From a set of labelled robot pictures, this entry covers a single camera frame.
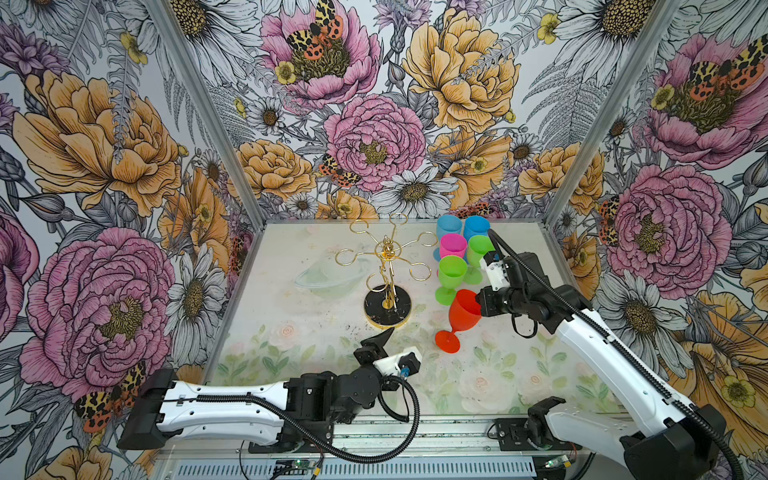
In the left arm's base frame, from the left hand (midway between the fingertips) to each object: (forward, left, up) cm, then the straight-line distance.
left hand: (393, 342), depth 70 cm
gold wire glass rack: (+19, +1, -17) cm, 25 cm away
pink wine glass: (+33, -19, -4) cm, 39 cm away
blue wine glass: (+42, -28, -5) cm, 51 cm away
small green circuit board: (-21, +23, -19) cm, 36 cm away
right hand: (+10, -22, -1) cm, 24 cm away
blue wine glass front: (+45, -19, -7) cm, 49 cm away
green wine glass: (+26, -19, -9) cm, 34 cm away
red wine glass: (+6, -17, +2) cm, 18 cm away
